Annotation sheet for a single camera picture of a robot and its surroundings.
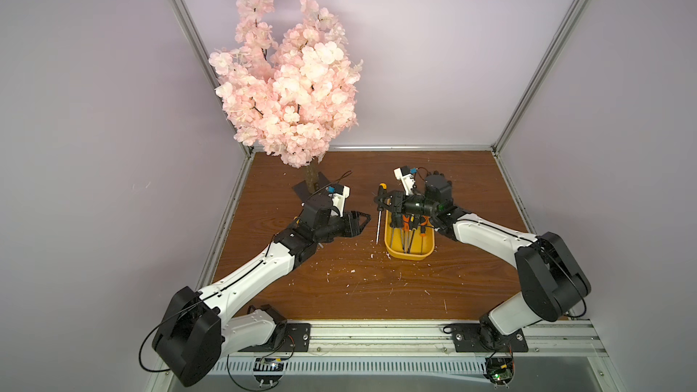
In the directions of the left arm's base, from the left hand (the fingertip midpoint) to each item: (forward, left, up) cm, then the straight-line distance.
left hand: (370, 219), depth 76 cm
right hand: (+7, -2, +1) cm, 8 cm away
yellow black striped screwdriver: (+7, -16, -18) cm, 25 cm away
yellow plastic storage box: (+1, -15, -18) cm, 23 cm away
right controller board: (-33, -34, -20) cm, 52 cm away
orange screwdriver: (+7, -13, -15) cm, 21 cm away
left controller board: (-34, +28, -23) cm, 50 cm away
